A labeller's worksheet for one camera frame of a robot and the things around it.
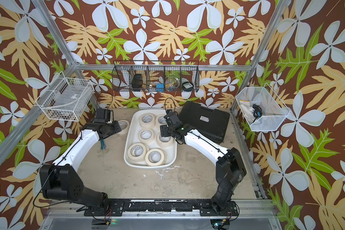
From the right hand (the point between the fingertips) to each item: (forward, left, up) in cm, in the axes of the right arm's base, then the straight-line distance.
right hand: (165, 127), depth 87 cm
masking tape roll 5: (-8, +20, -17) cm, 27 cm away
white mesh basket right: (-2, -57, +16) cm, 60 cm away
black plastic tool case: (+13, -34, -12) cm, 38 cm away
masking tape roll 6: (-13, +7, -15) cm, 21 cm away
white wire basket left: (+8, +56, +16) cm, 59 cm away
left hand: (0, +29, +1) cm, 29 cm away
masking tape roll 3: (+4, +15, -16) cm, 22 cm away
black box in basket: (+32, +21, +10) cm, 40 cm away
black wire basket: (+34, +7, +14) cm, 37 cm away
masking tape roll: (+18, +16, -16) cm, 29 cm away
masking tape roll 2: (+16, +5, -14) cm, 22 cm away
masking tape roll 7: (+11, +31, -13) cm, 35 cm away
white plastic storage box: (+17, +26, -9) cm, 32 cm away
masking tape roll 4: (-4, 0, -11) cm, 12 cm away
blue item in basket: (+25, +4, +11) cm, 28 cm away
